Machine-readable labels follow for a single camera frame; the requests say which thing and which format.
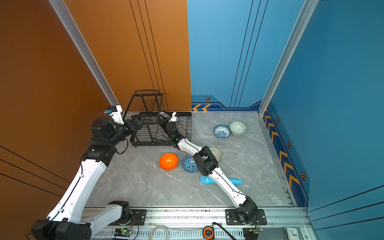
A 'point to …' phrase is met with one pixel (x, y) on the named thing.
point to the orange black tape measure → (203, 230)
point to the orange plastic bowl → (168, 161)
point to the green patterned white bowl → (237, 128)
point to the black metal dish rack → (151, 134)
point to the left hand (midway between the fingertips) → (141, 116)
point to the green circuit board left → (123, 232)
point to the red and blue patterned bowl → (163, 114)
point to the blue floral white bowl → (222, 131)
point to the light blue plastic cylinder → (206, 180)
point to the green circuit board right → (256, 230)
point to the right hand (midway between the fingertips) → (156, 115)
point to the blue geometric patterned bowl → (189, 164)
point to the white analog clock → (292, 233)
